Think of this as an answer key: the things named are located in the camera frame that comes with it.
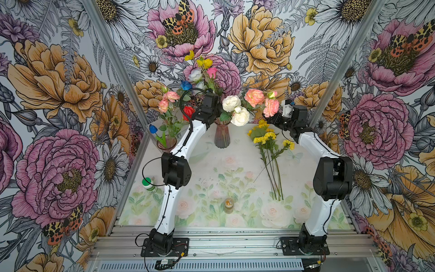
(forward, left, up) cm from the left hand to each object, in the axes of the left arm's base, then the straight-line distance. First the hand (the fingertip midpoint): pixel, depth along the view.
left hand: (219, 111), depth 95 cm
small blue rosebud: (-17, +31, +4) cm, 36 cm away
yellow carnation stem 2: (-5, -31, -16) cm, 35 cm away
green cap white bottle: (-36, +35, -20) cm, 54 cm away
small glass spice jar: (-46, -4, -16) cm, 49 cm away
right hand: (-5, -25, -1) cm, 25 cm away
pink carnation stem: (-14, +23, +4) cm, 27 cm away
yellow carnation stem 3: (-7, -43, -21) cm, 48 cm away
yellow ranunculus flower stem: (-34, -32, -24) cm, 52 cm away
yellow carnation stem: (-6, -24, -18) cm, 31 cm away
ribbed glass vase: (-18, +27, -5) cm, 33 cm away
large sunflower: (+1, -26, -16) cm, 30 cm away
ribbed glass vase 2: (-5, -1, -14) cm, 15 cm away
